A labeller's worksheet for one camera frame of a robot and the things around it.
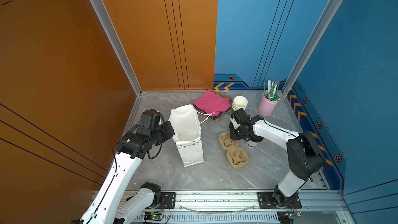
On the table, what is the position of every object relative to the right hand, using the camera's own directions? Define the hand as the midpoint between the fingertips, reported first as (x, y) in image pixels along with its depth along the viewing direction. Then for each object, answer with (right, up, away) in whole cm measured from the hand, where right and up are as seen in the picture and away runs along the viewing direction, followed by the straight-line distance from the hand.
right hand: (231, 136), depth 91 cm
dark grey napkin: (-6, +13, +8) cm, 16 cm away
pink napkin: (-10, +19, +14) cm, 26 cm away
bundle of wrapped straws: (+27, +28, +6) cm, 39 cm away
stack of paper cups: (+6, +20, +6) cm, 22 cm away
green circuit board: (-40, -33, -21) cm, 56 cm away
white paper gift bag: (-27, +10, -7) cm, 29 cm away
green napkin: (-4, +25, +21) cm, 33 cm away
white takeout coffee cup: (+11, -4, -4) cm, 12 cm away
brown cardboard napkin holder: (+2, +23, +19) cm, 29 cm away
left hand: (-30, +8, -20) cm, 37 cm away
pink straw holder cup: (+25, +17, +10) cm, 32 cm away
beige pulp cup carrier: (+2, -10, -7) cm, 12 cm away
